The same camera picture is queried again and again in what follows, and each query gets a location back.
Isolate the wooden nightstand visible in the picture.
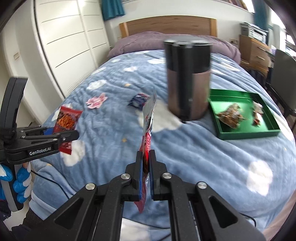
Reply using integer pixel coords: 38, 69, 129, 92
239, 35, 270, 75

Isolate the dark grey chair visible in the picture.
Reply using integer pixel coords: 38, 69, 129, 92
266, 49, 296, 118

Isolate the teal curtain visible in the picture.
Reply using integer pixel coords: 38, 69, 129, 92
101, 0, 125, 21

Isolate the brown snack packet in tray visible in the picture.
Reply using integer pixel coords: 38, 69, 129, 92
216, 103, 245, 129

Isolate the blue gloved left hand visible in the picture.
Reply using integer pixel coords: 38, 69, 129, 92
1, 162, 32, 203

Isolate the green tray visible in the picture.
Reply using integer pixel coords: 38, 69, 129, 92
209, 89, 280, 140

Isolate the red white konjac snack packet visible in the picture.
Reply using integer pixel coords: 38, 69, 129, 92
135, 89, 157, 213

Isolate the grey printer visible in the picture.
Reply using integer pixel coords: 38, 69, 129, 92
240, 22, 268, 44

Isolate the purple pillow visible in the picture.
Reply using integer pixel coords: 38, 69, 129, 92
107, 31, 241, 64

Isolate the wooden headboard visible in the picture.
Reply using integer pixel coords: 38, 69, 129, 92
119, 15, 218, 38

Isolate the blue cloud blanket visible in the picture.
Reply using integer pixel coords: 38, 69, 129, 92
29, 50, 295, 231

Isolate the pink cartoon snack packet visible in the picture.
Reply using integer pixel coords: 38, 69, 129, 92
86, 93, 108, 109

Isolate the small red snack packet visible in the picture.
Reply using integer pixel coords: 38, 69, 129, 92
253, 101, 263, 126

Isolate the blue white snack packet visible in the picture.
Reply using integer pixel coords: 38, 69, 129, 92
128, 93, 149, 110

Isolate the dark red noodle snack packet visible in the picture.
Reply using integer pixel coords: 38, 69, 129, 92
53, 106, 83, 155

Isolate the white wardrobe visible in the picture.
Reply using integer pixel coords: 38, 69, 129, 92
34, 0, 110, 97

